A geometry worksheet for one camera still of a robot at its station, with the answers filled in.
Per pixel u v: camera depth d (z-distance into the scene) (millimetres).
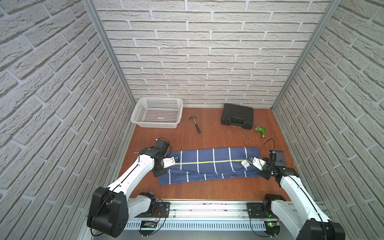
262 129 1051
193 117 1130
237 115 1095
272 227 701
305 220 411
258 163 746
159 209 726
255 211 735
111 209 396
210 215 740
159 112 1068
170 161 755
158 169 720
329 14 710
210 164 897
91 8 699
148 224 699
